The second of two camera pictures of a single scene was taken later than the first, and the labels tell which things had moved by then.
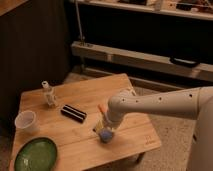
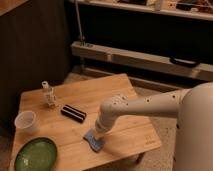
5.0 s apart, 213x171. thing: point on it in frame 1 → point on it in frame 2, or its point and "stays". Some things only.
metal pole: (81, 38) stays
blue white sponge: (105, 135) → (94, 143)
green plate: (38, 154) stays
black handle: (184, 62) stays
